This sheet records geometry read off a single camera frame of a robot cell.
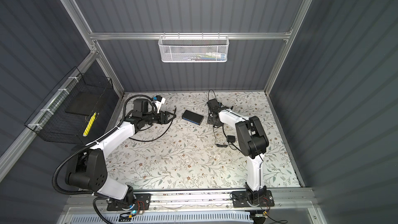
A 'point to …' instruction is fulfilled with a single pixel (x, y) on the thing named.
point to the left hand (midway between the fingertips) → (173, 115)
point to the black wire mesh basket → (66, 114)
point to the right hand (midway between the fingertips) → (215, 121)
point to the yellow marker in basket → (89, 124)
